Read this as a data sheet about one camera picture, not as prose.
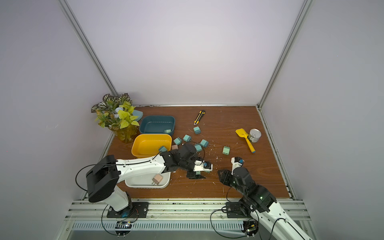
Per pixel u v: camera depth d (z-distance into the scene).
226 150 0.93
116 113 0.85
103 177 0.47
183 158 0.64
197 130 1.03
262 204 0.51
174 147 0.95
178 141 0.97
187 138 0.98
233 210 0.72
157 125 1.09
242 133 1.02
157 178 0.81
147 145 0.97
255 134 0.97
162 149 0.93
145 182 0.83
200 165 0.66
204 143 0.96
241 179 0.56
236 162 0.70
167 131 1.03
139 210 0.73
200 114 1.14
